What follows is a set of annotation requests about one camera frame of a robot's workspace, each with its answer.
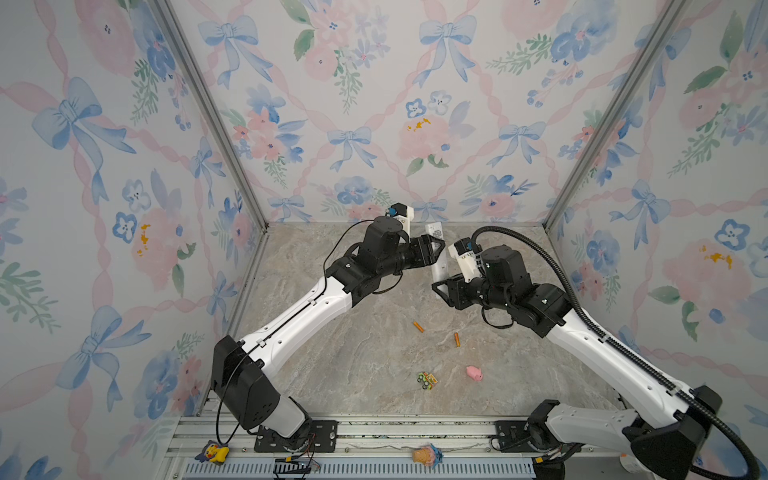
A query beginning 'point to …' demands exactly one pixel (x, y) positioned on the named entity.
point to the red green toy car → (428, 380)
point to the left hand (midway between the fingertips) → (440, 242)
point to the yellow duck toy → (214, 452)
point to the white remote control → (439, 268)
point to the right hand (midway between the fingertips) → (439, 281)
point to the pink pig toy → (474, 372)
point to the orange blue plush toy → (428, 455)
